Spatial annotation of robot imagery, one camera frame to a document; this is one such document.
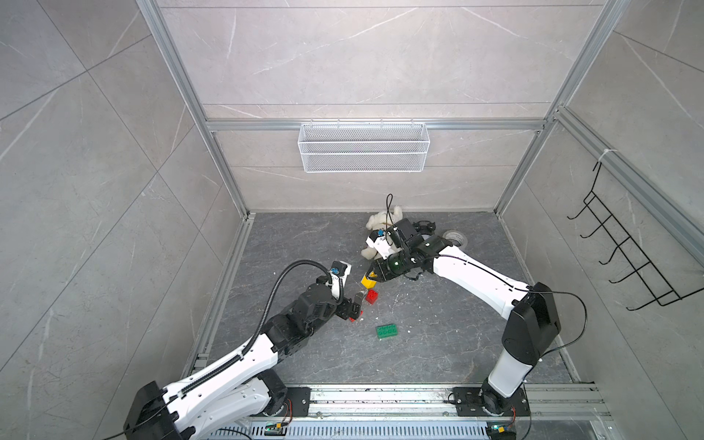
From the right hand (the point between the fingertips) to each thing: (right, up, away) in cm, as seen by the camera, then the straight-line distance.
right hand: (372, 274), depth 82 cm
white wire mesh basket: (-4, +45, +19) cm, 49 cm away
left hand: (-6, -1, -7) cm, 9 cm away
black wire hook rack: (+63, -1, -23) cm, 66 cm away
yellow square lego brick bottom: (-2, -3, -2) cm, 3 cm away
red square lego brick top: (0, -9, +9) cm, 13 cm away
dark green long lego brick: (+5, -19, +4) cm, 20 cm away
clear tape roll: (+36, +11, +27) cm, 46 cm away
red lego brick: (-6, -16, +6) cm, 18 cm away
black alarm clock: (+21, +15, +19) cm, 32 cm away
